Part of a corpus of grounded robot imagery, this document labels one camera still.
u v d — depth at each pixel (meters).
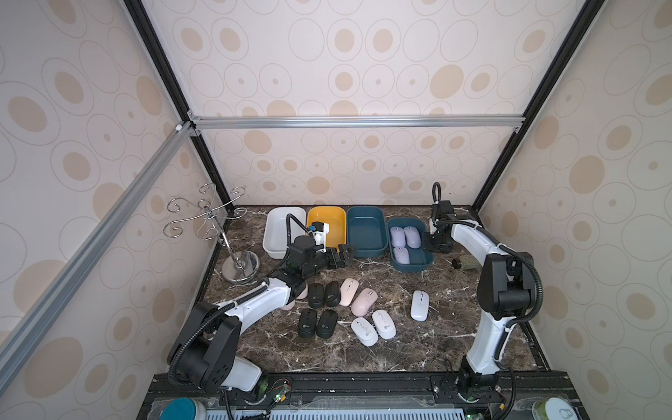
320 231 0.76
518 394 0.74
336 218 1.10
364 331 0.82
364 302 0.88
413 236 1.06
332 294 0.89
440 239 0.76
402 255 1.00
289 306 0.89
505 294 0.52
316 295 0.90
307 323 0.84
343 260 0.73
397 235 1.06
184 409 0.65
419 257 0.98
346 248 1.00
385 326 0.83
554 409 0.67
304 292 0.91
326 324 0.84
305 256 0.65
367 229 1.08
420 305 0.88
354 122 0.86
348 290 0.92
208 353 0.42
